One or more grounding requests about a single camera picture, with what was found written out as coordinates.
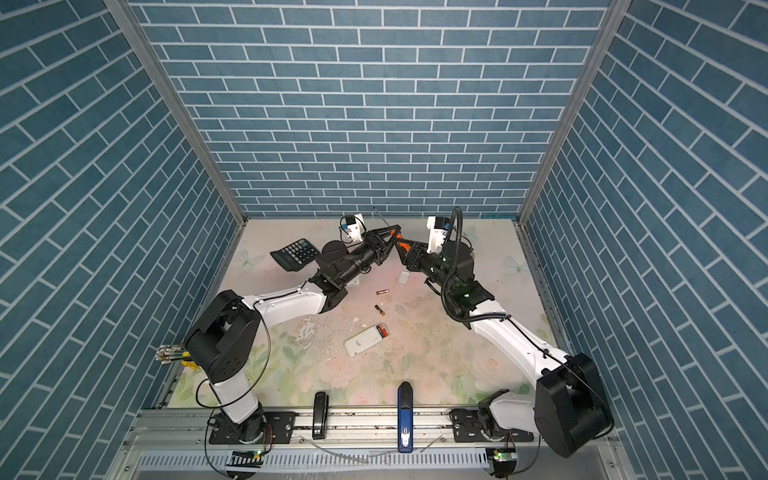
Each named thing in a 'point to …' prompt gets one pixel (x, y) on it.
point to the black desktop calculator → (296, 255)
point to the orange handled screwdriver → (404, 245)
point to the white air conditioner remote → (364, 340)
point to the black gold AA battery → (379, 310)
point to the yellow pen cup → (167, 353)
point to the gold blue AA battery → (381, 292)
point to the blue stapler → (405, 413)
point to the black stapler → (320, 420)
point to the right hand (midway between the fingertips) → (394, 239)
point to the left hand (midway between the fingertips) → (402, 231)
